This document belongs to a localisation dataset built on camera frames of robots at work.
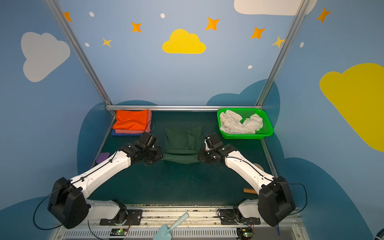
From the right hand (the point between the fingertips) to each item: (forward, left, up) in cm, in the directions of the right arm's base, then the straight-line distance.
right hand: (200, 155), depth 83 cm
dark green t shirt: (+11, +13, -11) cm, 20 cm away
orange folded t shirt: (+31, +49, -6) cm, 58 cm away
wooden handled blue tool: (-15, -29, -12) cm, 35 cm away
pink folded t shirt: (+24, +39, -9) cm, 47 cm away
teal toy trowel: (-36, +16, -10) cm, 41 cm away
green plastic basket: (+29, -48, -9) cm, 56 cm away
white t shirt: (+34, -23, -10) cm, 42 cm away
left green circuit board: (-37, +38, -13) cm, 55 cm away
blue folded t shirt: (+19, +62, -8) cm, 65 cm away
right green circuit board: (-34, -23, -14) cm, 44 cm away
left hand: (-1, +19, +1) cm, 19 cm away
